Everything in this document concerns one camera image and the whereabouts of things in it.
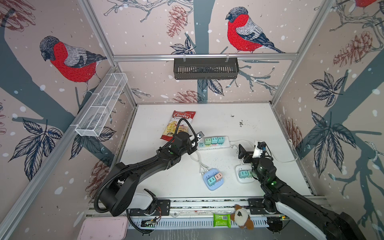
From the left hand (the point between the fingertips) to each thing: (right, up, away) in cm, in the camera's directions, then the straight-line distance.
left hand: (195, 137), depth 85 cm
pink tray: (-41, -38, -19) cm, 59 cm away
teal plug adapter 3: (+12, -3, +7) cm, 14 cm away
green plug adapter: (+29, -18, -7) cm, 35 cm away
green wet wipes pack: (+13, -37, -15) cm, 42 cm away
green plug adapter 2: (+8, -4, +7) cm, 11 cm away
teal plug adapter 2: (+16, -3, +8) cm, 18 cm away
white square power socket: (+26, -17, -1) cm, 31 cm away
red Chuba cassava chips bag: (-9, +5, +17) cm, 20 cm away
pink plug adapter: (+12, -19, -8) cm, 24 cm away
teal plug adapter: (+26, -19, -7) cm, 33 cm away
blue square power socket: (+8, -20, -2) cm, 22 cm away
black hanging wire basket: (+7, +46, +20) cm, 51 cm away
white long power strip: (+4, -7, +8) cm, 11 cm away
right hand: (+29, -5, -3) cm, 29 cm away
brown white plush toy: (+22, -35, -17) cm, 45 cm away
